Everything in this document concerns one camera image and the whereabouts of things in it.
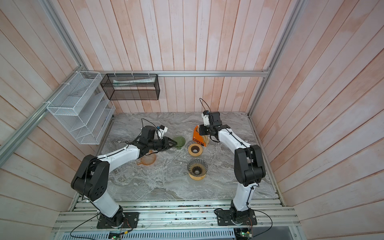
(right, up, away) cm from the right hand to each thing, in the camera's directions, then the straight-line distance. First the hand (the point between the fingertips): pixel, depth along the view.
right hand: (200, 128), depth 96 cm
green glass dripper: (-13, -9, -1) cm, 16 cm away
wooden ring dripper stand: (-3, -27, -18) cm, 32 cm away
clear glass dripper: (-3, -22, -14) cm, 26 cm away
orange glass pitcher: (-34, -21, -2) cm, 40 cm away
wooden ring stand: (-3, -15, +4) cm, 16 cm away
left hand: (-15, -11, -10) cm, 21 cm away
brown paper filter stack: (+4, -8, +3) cm, 9 cm away
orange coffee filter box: (-1, -7, +3) cm, 7 cm away
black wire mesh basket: (-49, +29, +8) cm, 57 cm away
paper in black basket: (-42, +28, -6) cm, 51 cm away
